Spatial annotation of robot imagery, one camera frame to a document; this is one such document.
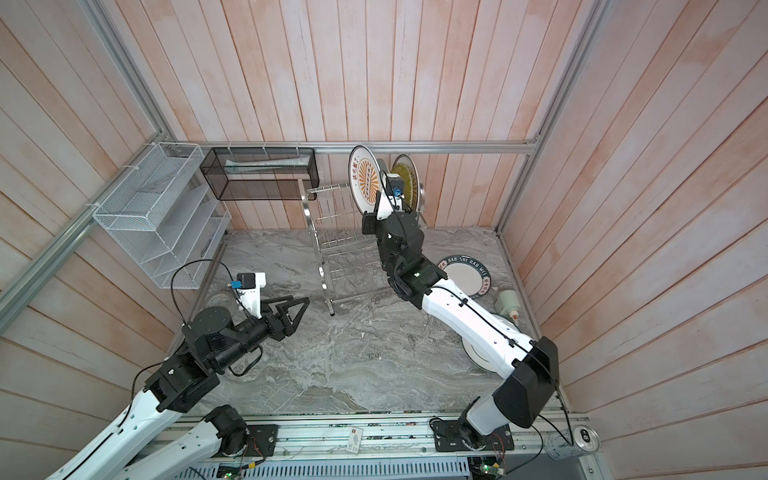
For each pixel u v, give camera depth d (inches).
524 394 15.7
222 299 38.8
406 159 30.0
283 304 23.9
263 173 42.0
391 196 21.4
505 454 27.9
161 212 29.8
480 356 34.0
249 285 21.9
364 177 27.7
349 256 43.3
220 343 19.9
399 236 19.1
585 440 24.2
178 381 18.5
